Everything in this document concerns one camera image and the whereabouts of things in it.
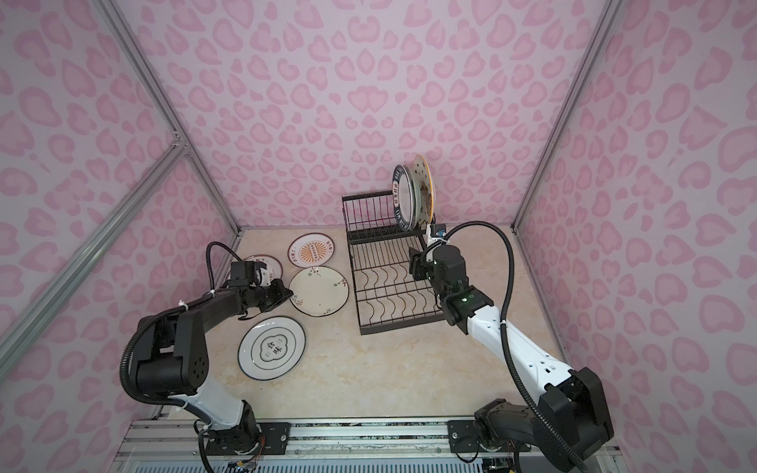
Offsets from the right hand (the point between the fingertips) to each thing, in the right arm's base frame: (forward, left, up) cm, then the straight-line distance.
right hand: (421, 245), depth 79 cm
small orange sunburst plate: (+20, +40, -27) cm, 52 cm away
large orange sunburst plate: (+11, +52, -24) cm, 58 cm away
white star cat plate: (+17, -2, +4) cm, 18 cm away
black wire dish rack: (-1, +9, -25) cm, 27 cm away
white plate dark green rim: (+24, +4, -4) cm, 24 cm away
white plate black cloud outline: (-19, +44, -26) cm, 54 cm away
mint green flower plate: (+13, 0, +5) cm, 14 cm away
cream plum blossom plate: (+1, +33, -25) cm, 42 cm away
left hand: (-1, +40, -20) cm, 45 cm away
